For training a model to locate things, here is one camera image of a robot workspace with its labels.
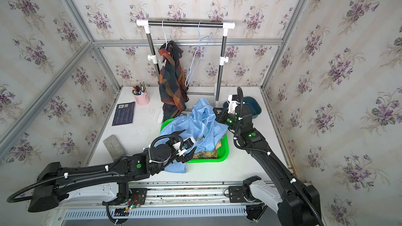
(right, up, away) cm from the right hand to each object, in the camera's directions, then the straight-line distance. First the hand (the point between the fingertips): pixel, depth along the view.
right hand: (216, 109), depth 75 cm
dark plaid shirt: (-22, +12, +1) cm, 25 cm away
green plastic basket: (+5, -23, +8) cm, 24 cm away
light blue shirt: (-7, -7, -2) cm, 10 cm away
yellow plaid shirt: (-1, -25, +8) cm, 26 cm away
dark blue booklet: (-60, -4, +29) cm, 67 cm away
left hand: (-12, -13, -5) cm, 19 cm away
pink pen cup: (-48, +10, +27) cm, 56 cm away
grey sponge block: (-57, -22, +10) cm, 62 cm away
